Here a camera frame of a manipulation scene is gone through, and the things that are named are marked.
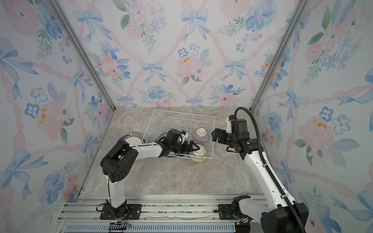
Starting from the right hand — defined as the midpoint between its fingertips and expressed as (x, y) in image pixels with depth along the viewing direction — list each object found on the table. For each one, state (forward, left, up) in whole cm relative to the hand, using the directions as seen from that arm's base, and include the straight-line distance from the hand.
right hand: (219, 133), depth 79 cm
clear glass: (-2, +74, -21) cm, 77 cm away
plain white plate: (+7, +54, -17) cm, 57 cm away
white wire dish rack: (+25, +37, -20) cm, 49 cm away
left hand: (-2, +12, -14) cm, 18 cm away
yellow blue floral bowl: (-5, +11, -15) cm, 19 cm away
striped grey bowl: (+10, +9, -16) cm, 21 cm away
